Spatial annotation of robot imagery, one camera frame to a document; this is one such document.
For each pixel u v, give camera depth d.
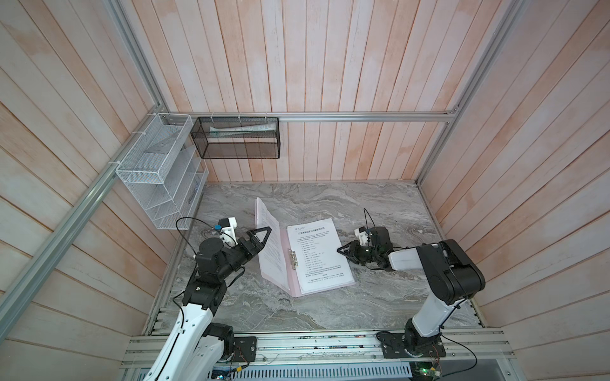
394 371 0.70
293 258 0.93
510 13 0.70
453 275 0.49
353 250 0.86
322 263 0.93
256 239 0.71
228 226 0.67
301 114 0.99
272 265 0.79
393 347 0.73
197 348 0.59
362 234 0.92
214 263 0.55
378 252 0.78
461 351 0.65
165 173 0.72
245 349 0.73
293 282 0.87
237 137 1.04
